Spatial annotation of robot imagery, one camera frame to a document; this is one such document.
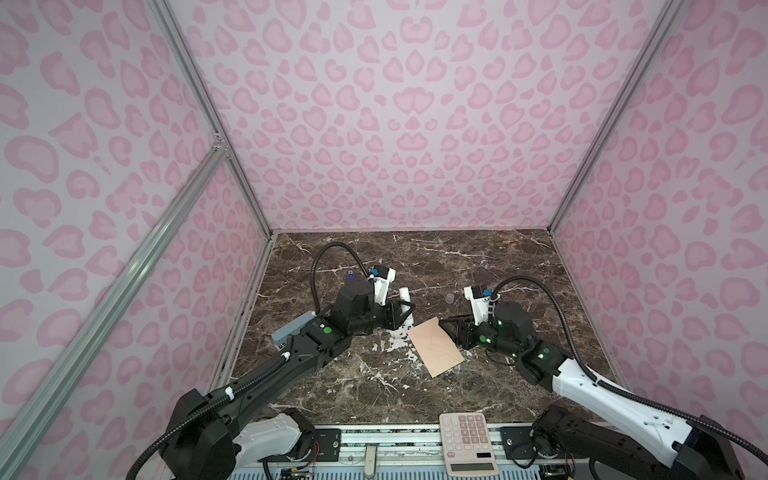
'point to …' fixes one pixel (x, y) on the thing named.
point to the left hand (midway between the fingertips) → (414, 303)
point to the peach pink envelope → (435, 347)
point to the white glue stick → (405, 294)
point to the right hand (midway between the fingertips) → (445, 322)
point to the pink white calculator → (467, 445)
